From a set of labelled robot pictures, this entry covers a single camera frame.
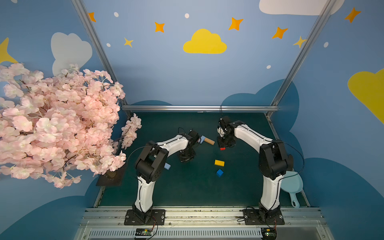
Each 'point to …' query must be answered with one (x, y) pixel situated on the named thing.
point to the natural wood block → (211, 142)
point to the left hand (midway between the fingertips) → (190, 158)
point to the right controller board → (268, 233)
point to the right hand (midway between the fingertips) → (222, 144)
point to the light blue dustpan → (292, 183)
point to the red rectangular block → (222, 149)
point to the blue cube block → (219, 173)
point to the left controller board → (143, 232)
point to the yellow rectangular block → (219, 163)
